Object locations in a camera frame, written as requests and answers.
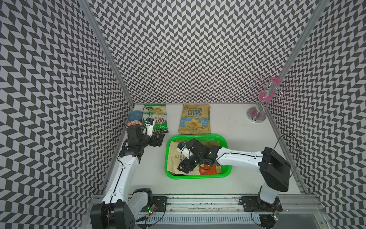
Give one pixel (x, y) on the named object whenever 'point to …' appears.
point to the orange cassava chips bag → (205, 169)
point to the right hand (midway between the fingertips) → (183, 166)
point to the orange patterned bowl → (133, 122)
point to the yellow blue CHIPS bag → (195, 119)
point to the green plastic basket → (222, 139)
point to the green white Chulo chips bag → (158, 112)
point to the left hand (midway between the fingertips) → (155, 133)
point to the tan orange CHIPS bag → (174, 157)
